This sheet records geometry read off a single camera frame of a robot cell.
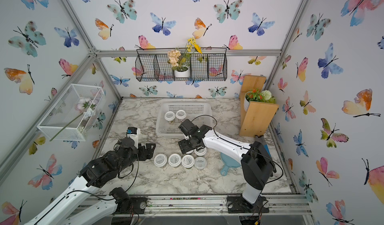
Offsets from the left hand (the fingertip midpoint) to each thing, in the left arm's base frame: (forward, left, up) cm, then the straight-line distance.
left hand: (150, 144), depth 73 cm
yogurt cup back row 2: (+28, -12, -13) cm, 34 cm away
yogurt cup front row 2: (-2, -10, -15) cm, 18 cm away
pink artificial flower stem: (+16, +33, +10) cm, 38 cm away
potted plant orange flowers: (+28, -57, +4) cm, 64 cm away
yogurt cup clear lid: (-4, -24, -16) cm, 29 cm away
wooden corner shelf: (+15, -58, -4) cm, 60 cm away
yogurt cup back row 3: (+2, -25, -14) cm, 29 cm away
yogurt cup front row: (-2, -2, -14) cm, 15 cm away
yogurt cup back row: (+26, -5, -12) cm, 30 cm away
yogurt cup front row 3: (-3, -17, -15) cm, 23 cm away
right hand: (+5, -18, -10) cm, 21 cm away
